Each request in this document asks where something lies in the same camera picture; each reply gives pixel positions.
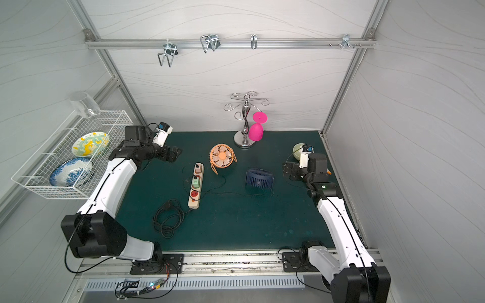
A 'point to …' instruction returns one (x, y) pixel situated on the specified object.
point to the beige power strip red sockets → (196, 189)
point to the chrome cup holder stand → (242, 139)
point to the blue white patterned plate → (72, 172)
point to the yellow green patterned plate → (90, 144)
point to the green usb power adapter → (196, 183)
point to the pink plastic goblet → (256, 130)
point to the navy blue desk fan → (259, 177)
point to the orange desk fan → (221, 156)
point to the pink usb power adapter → (198, 170)
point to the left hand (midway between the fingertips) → (172, 146)
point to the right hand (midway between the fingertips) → (295, 163)
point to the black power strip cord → (168, 216)
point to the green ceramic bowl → (297, 149)
